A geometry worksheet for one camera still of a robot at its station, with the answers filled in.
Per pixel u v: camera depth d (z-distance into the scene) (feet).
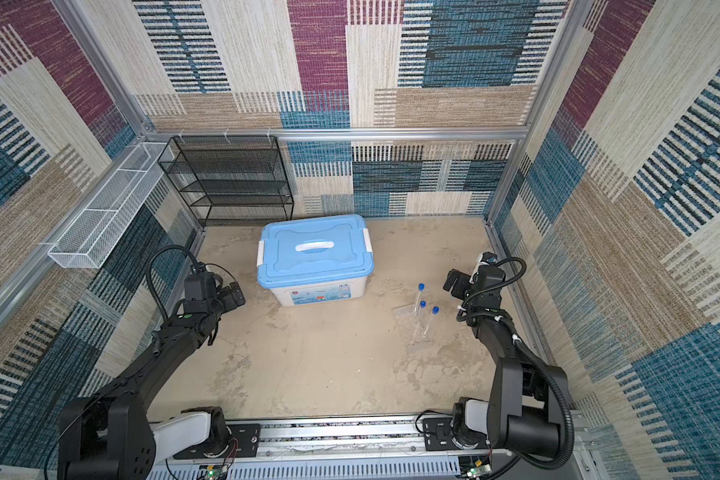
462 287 2.66
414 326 3.06
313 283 2.72
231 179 3.57
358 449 2.39
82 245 2.29
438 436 2.39
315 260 2.87
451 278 2.68
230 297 2.59
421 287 2.73
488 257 2.56
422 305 2.61
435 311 2.60
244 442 2.40
